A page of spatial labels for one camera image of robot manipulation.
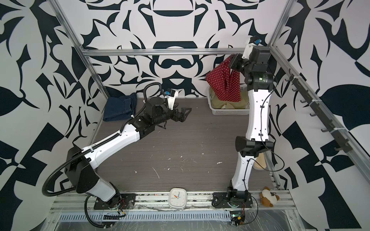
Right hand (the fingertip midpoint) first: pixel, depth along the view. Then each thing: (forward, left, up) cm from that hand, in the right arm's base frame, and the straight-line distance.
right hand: (232, 53), depth 68 cm
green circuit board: (-58, -2, -53) cm, 78 cm away
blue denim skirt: (+8, +71, -45) cm, 84 cm away
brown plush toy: (-52, -18, -49) cm, 74 cm away
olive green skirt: (+11, -20, -48) cm, 53 cm away
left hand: (-15, +22, -18) cm, 32 cm away
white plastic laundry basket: (+7, -12, -51) cm, 53 cm away
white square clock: (-52, +27, -48) cm, 75 cm away
